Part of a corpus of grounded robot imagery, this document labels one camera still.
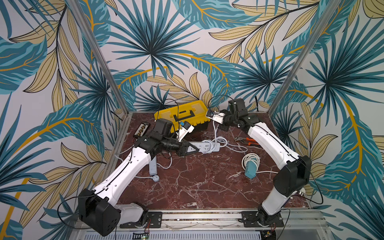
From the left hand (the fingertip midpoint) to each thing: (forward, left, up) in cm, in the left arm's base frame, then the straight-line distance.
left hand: (195, 152), depth 68 cm
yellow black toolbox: (+34, +1, -10) cm, 36 cm away
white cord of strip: (-3, +22, -26) cm, 34 cm away
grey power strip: (+3, +24, -24) cm, 34 cm away
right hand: (+24, -12, -1) cm, 27 cm away
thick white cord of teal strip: (+9, -36, -19) cm, 42 cm away
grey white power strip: (+3, -5, +1) cm, 6 cm away
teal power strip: (+2, -32, -21) cm, 38 cm away
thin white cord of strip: (+18, -28, -27) cm, 43 cm away
